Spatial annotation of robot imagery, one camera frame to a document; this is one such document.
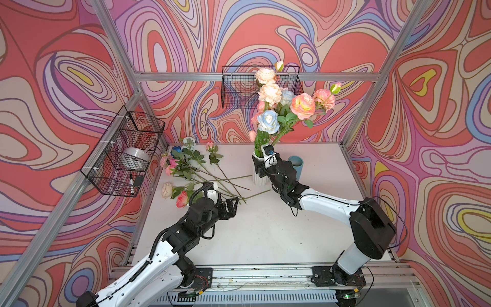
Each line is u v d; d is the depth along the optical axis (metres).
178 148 1.06
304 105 0.54
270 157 0.66
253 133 0.72
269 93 0.60
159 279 0.57
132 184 0.72
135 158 0.70
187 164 1.04
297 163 0.87
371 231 0.45
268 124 0.60
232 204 0.67
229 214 0.65
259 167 0.72
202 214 0.53
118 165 0.72
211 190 0.64
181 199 0.90
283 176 0.61
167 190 0.94
